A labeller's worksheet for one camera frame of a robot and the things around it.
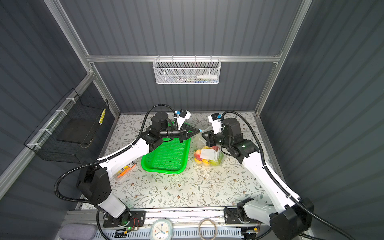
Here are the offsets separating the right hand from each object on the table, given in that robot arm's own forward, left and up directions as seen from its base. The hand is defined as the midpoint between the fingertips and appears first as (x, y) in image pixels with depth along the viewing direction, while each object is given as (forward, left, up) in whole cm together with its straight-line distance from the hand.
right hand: (204, 135), depth 73 cm
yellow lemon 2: (-3, +3, -23) cm, 23 cm away
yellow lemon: (-3, -1, -23) cm, 23 cm away
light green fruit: (-6, -6, -18) cm, 20 cm away
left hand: (+2, +2, +2) cm, 3 cm away
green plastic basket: (+3, +22, -27) cm, 36 cm away
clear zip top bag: (-3, -2, -16) cm, 16 cm away
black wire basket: (+3, +67, 0) cm, 67 cm away
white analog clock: (-37, +20, -23) cm, 48 cm away
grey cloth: (-38, +59, -22) cm, 73 cm away
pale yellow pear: (+3, -2, -16) cm, 17 cm away
